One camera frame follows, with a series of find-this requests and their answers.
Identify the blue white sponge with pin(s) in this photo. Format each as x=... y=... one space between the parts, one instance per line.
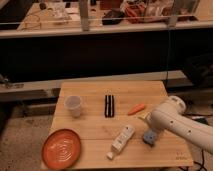
x=150 y=137

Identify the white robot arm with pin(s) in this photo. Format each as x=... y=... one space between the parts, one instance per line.
x=169 y=115

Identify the black ridged block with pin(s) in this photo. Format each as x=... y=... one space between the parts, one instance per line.
x=109 y=107

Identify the clear plastic cup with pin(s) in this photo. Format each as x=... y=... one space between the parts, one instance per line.
x=74 y=105

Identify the orange carrot toy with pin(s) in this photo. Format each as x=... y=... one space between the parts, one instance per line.
x=136 y=109

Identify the white tube with cap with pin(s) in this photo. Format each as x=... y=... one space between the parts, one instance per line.
x=120 y=141

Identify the black bag on shelf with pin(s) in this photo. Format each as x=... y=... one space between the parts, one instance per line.
x=112 y=17

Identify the orange plate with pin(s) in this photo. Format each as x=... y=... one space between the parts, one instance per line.
x=61 y=149

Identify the black power adapter box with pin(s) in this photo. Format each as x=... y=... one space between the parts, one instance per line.
x=202 y=120

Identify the grey metal post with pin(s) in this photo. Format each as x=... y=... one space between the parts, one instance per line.
x=84 y=16

